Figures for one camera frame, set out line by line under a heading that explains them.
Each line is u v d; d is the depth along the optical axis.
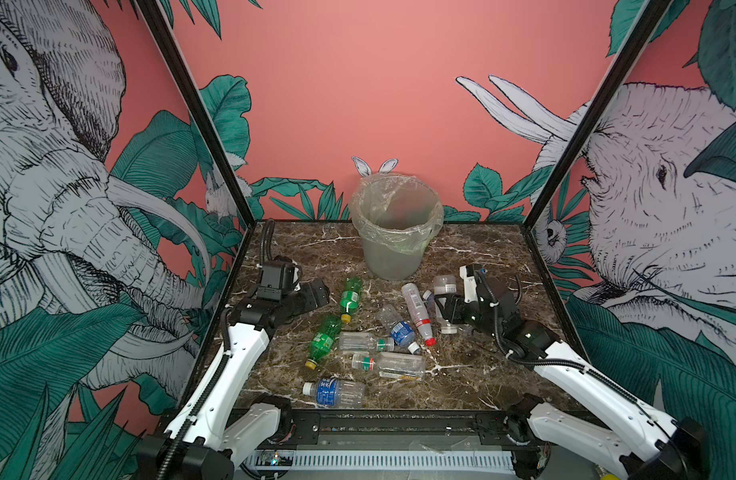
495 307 0.55
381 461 0.70
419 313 0.90
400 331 0.86
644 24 0.70
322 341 0.84
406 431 0.75
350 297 0.93
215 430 0.40
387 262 0.98
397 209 1.01
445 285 0.75
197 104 0.86
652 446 0.39
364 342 0.89
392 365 0.85
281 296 0.58
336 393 0.75
